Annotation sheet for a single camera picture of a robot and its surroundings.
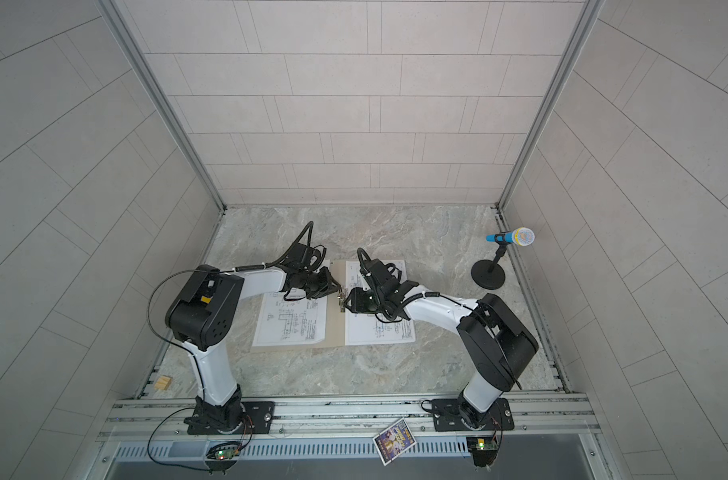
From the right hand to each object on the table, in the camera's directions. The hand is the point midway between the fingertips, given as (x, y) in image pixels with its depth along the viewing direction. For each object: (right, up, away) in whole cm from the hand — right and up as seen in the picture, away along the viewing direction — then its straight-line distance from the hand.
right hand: (347, 306), depth 84 cm
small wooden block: (-46, -17, -9) cm, 50 cm away
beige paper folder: (-4, -5, +3) cm, 7 cm away
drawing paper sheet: (-18, -6, +2) cm, 19 cm away
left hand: (-1, +5, +10) cm, 11 cm away
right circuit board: (+33, -29, -16) cm, 47 cm away
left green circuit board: (-25, -26, -20) cm, 41 cm away
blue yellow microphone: (+47, +20, -7) cm, 51 cm away
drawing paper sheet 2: (+5, -7, +2) cm, 9 cm away
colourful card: (+12, -26, -18) cm, 34 cm away
